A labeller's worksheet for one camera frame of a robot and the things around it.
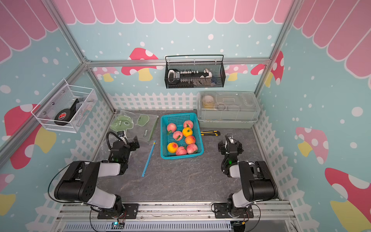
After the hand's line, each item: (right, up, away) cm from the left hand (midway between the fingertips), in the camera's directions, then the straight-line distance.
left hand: (130, 139), depth 93 cm
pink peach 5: (+40, -6, -2) cm, 41 cm away
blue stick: (+13, -13, -1) cm, 18 cm away
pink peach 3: (+38, +10, +9) cm, 40 cm away
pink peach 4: (+33, -7, -2) cm, 34 cm away
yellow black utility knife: (+58, +3, +12) cm, 59 cm away
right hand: (+65, -1, 0) cm, 65 cm away
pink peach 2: (+31, +2, +4) cm, 31 cm away
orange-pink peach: (+39, -1, +3) cm, 39 cm away
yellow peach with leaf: (+37, +5, +6) cm, 38 cm away
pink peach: (+26, +8, +9) cm, 29 cm away
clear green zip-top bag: (0, +8, +16) cm, 18 cm away
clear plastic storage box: (+65, +20, +6) cm, 68 cm away
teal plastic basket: (+22, +1, +9) cm, 24 cm away
